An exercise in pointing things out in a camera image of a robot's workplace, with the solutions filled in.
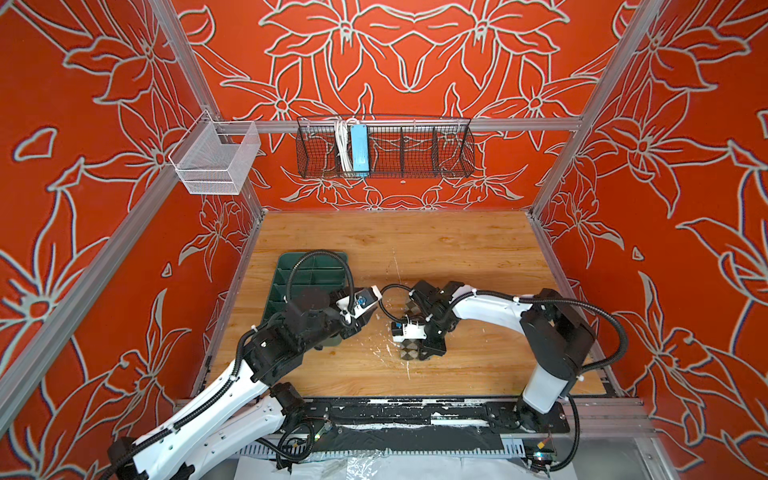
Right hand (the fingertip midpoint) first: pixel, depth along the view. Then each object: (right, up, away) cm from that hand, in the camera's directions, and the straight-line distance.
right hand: (417, 351), depth 83 cm
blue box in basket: (-17, +59, +6) cm, 62 cm away
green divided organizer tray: (-34, +19, +9) cm, 40 cm away
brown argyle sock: (-2, +1, 0) cm, 2 cm away
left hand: (-13, +20, -15) cm, 28 cm away
